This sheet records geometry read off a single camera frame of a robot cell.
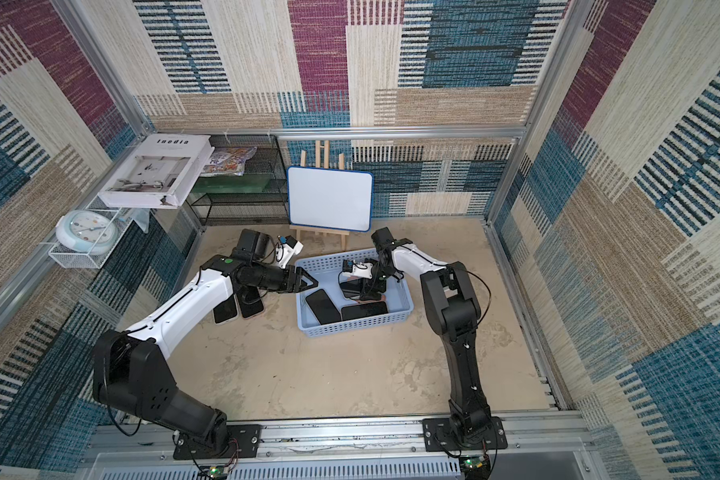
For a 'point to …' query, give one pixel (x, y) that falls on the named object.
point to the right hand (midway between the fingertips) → (365, 281)
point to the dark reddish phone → (352, 289)
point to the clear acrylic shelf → (123, 218)
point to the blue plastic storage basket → (327, 270)
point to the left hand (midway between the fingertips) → (310, 282)
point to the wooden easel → (322, 161)
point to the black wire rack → (259, 197)
